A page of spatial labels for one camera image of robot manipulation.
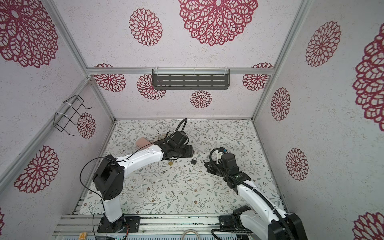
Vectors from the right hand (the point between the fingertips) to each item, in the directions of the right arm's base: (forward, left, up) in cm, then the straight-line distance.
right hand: (205, 162), depth 82 cm
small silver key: (-1, +25, -12) cm, 27 cm away
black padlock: (+8, +6, -13) cm, 16 cm away
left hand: (+6, +9, -2) cm, 11 cm away
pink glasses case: (+21, +45, -11) cm, 51 cm away
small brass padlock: (+6, +22, -12) cm, 26 cm away
